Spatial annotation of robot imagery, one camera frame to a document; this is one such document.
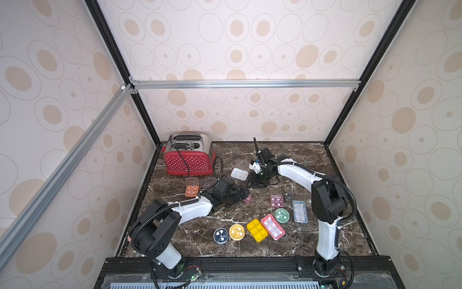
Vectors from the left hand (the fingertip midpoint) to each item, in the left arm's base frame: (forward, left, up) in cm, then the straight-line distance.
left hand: (249, 195), depth 86 cm
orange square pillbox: (+8, +30, -7) cm, 32 cm away
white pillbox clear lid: (+25, +3, -9) cm, 27 cm away
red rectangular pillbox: (-14, -12, -8) cm, 20 cm away
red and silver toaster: (+21, +27, +9) cm, 35 cm away
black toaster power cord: (+16, +34, +6) cm, 38 cm away
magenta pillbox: (+1, 0, -7) cm, 8 cm away
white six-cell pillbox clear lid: (+13, +22, -8) cm, 27 cm away
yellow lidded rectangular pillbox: (-14, -3, -7) cm, 16 cm away
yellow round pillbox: (-15, +6, -8) cm, 18 cm away
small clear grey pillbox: (+5, -21, -7) cm, 23 cm away
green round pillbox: (-7, -16, -7) cm, 19 cm away
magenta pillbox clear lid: (+1, -15, -7) cm, 16 cm away
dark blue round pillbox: (-17, +13, -7) cm, 23 cm away
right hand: (+7, -3, -2) cm, 8 cm away
